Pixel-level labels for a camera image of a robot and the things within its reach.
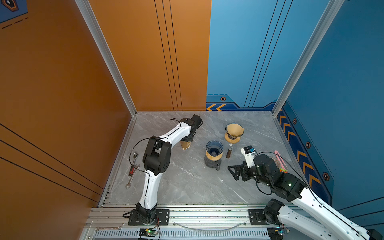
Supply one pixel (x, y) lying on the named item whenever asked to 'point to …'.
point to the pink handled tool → (282, 162)
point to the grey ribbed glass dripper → (230, 136)
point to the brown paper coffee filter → (235, 129)
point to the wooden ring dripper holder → (230, 140)
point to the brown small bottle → (229, 152)
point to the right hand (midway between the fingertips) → (234, 166)
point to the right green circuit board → (275, 233)
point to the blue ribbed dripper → (214, 148)
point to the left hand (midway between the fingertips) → (183, 136)
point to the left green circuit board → (148, 232)
